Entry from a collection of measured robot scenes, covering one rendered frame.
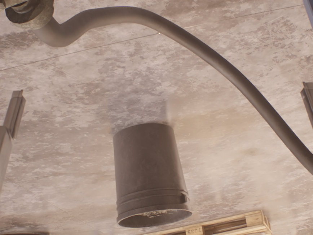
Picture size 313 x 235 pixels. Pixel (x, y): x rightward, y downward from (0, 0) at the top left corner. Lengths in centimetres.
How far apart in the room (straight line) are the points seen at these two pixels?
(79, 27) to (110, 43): 80
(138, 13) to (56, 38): 32
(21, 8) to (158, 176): 145
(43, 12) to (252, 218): 376
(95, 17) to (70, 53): 76
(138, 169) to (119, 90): 37
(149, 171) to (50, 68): 63
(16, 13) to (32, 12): 2
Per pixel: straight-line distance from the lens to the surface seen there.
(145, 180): 193
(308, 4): 128
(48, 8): 56
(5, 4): 51
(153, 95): 180
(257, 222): 420
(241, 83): 101
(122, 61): 156
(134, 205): 192
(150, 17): 94
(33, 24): 56
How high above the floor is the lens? 78
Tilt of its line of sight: 23 degrees down
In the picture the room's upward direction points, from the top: 171 degrees clockwise
